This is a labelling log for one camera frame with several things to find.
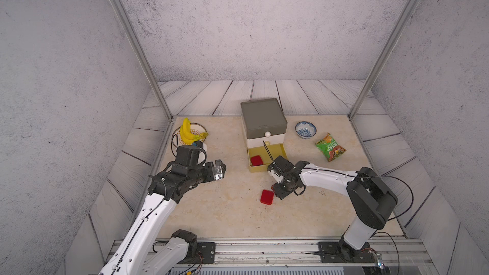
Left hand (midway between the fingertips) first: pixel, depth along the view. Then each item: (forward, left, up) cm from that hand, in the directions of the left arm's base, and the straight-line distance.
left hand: (219, 169), depth 73 cm
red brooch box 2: (-3, -19, -20) cm, 28 cm away
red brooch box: (+16, -15, -19) cm, 29 cm away
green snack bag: (+20, -53, -16) cm, 59 cm away
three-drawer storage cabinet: (+22, -21, -22) cm, 38 cm away
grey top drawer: (+27, -18, 0) cm, 33 cm away
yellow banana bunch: (+30, +22, -16) cm, 41 cm away
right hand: (0, -26, -20) cm, 33 cm away
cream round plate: (+40, +20, -21) cm, 49 cm away
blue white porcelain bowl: (+35, -44, -19) cm, 60 cm away
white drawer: (+22, -22, -11) cm, 33 cm away
